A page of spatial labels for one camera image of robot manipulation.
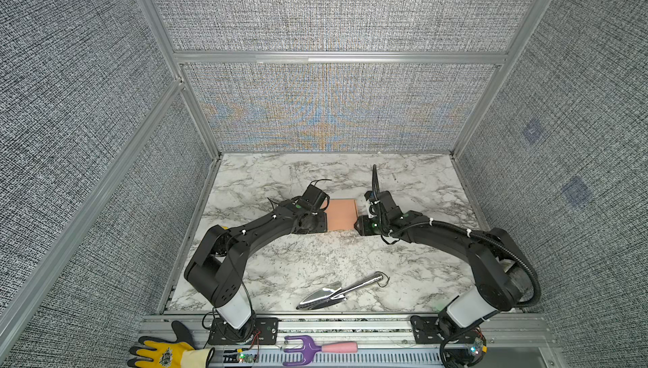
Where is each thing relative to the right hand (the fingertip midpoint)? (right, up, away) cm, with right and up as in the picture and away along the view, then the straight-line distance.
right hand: (358, 224), depth 91 cm
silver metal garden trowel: (-9, -20, -10) cm, 24 cm away
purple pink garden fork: (-16, -31, -20) cm, 40 cm away
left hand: (-13, 0, -2) cm, 14 cm away
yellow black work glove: (-57, -31, -23) cm, 69 cm away
